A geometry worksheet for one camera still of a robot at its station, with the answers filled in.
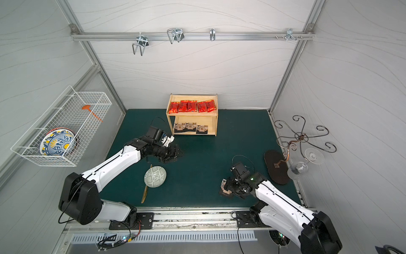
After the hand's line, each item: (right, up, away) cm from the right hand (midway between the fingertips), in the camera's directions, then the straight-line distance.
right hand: (228, 188), depth 82 cm
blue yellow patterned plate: (-71, +27, -20) cm, 78 cm away
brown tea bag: (-15, +30, +25) cm, 42 cm away
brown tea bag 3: (-23, +32, +26) cm, 47 cm away
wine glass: (+30, +13, -12) cm, 35 cm away
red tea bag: (-31, +43, +9) cm, 54 cm away
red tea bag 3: (-20, +45, +11) cm, 50 cm away
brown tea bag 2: (-30, +32, +26) cm, 51 cm away
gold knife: (-44, -2, +1) cm, 44 cm away
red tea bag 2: (-25, +45, +10) cm, 52 cm away
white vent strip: (-28, -18, -12) cm, 35 cm away
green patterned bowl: (-40, +5, +4) cm, 41 cm away
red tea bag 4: (-14, +44, +9) cm, 47 cm away
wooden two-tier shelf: (-20, +39, +9) cm, 45 cm away
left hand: (-24, +17, -2) cm, 30 cm away
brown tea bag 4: (-3, 0, +2) cm, 3 cm away
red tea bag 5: (-9, +45, +10) cm, 47 cm away
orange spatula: (-72, +42, -3) cm, 84 cm away
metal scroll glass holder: (+26, +8, -3) cm, 28 cm away
